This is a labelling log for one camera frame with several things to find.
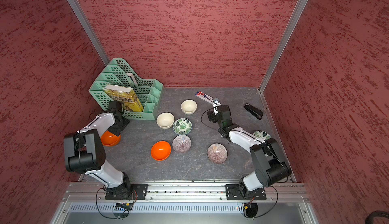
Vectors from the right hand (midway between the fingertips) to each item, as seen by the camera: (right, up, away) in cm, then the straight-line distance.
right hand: (216, 109), depth 92 cm
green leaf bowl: (-22, -11, +5) cm, 25 cm away
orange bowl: (-33, -23, -7) cm, 41 cm away
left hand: (-58, -12, 0) cm, 59 cm away
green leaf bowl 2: (+28, -15, -1) cm, 32 cm away
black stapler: (+29, -2, +11) cm, 32 cm away
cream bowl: (-18, +1, +15) cm, 24 cm away
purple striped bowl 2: (0, -25, -6) cm, 26 cm away
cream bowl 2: (-33, -7, +6) cm, 35 cm away
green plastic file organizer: (-50, +13, +22) cm, 56 cm away
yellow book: (-52, +9, -9) cm, 53 cm away
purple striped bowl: (-21, -21, -2) cm, 30 cm away
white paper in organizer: (-59, +22, +15) cm, 65 cm away
